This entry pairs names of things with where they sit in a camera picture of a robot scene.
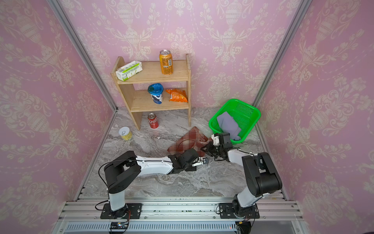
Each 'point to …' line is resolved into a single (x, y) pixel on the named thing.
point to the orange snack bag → (177, 95)
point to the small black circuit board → (119, 225)
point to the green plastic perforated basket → (245, 115)
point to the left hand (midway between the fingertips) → (194, 157)
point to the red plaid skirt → (194, 139)
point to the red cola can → (153, 121)
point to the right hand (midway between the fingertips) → (202, 148)
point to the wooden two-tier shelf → (139, 101)
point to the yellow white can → (125, 133)
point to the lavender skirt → (228, 125)
